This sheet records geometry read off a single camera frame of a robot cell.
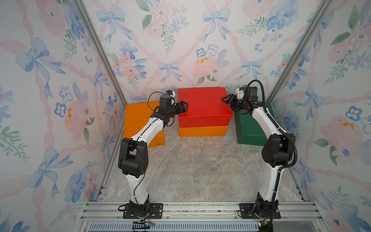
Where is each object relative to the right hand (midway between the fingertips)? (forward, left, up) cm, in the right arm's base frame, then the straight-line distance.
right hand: (224, 100), depth 92 cm
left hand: (-4, +24, +1) cm, 25 cm away
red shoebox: (-6, +12, -1) cm, 13 cm away
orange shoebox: (-11, +13, -19) cm, 25 cm away
